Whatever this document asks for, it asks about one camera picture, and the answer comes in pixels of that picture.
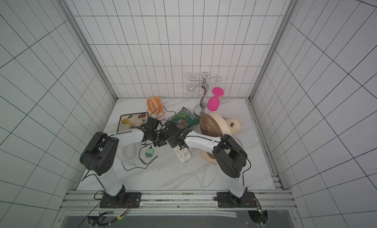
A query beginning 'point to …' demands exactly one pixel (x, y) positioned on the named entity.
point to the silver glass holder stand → (203, 87)
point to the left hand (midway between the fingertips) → (167, 143)
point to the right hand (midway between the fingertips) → (169, 139)
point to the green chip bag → (185, 119)
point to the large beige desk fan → (215, 124)
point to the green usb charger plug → (149, 153)
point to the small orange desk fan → (155, 106)
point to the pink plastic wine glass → (213, 102)
